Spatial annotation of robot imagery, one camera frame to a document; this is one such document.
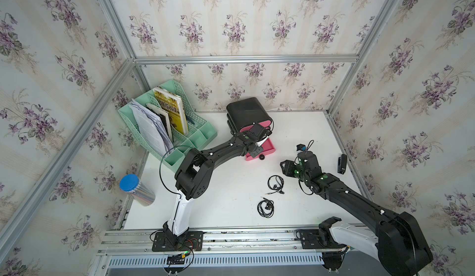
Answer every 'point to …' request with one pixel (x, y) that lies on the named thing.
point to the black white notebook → (165, 116)
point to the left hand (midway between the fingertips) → (255, 146)
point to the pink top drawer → (266, 124)
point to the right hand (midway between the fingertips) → (286, 164)
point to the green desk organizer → (200, 133)
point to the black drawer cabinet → (243, 112)
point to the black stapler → (342, 162)
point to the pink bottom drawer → (268, 147)
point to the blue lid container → (131, 184)
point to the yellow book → (174, 105)
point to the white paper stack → (151, 128)
